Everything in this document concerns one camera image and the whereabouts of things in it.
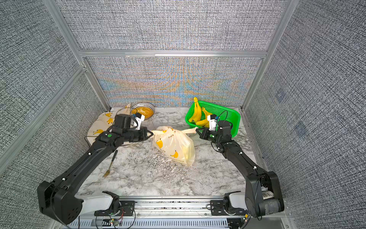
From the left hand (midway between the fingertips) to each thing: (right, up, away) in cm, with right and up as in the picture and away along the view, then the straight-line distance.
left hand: (155, 132), depth 76 cm
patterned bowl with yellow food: (-15, +16, +33) cm, 40 cm away
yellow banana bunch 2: (+31, +5, +26) cm, 40 cm away
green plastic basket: (+34, +10, -5) cm, 36 cm away
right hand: (+23, +3, +5) cm, 24 cm away
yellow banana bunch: (+25, +10, +30) cm, 41 cm away
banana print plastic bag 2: (-39, +6, +24) cm, 46 cm away
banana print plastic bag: (+10, -6, 0) cm, 12 cm away
